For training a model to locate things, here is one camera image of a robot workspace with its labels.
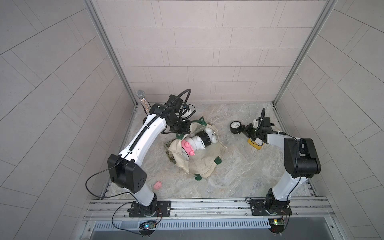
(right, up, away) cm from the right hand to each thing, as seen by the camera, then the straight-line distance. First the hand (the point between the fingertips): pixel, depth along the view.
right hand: (241, 127), depth 97 cm
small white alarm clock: (-28, -8, -13) cm, 32 cm away
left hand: (-31, +1, -21) cm, 37 cm away
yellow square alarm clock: (+5, -7, -15) cm, 18 cm away
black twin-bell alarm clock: (-3, 0, -1) cm, 4 cm away
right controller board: (+8, -43, -29) cm, 52 cm away
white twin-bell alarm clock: (-20, -3, -12) cm, 24 cm away
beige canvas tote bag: (-26, -20, -13) cm, 35 cm away
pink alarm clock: (-34, -11, -15) cm, 39 cm away
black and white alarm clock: (-24, -5, -11) cm, 27 cm away
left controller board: (-50, -40, -33) cm, 72 cm away
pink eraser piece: (-49, -28, -21) cm, 60 cm away
